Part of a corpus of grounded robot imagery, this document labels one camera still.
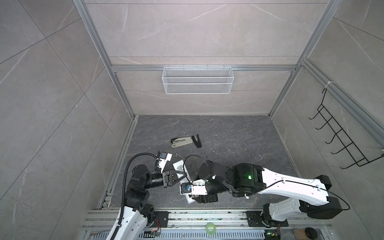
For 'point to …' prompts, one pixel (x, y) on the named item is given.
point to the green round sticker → (210, 228)
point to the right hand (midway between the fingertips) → (193, 187)
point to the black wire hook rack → (359, 159)
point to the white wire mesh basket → (196, 80)
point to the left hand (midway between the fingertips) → (185, 174)
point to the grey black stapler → (179, 141)
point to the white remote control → (179, 165)
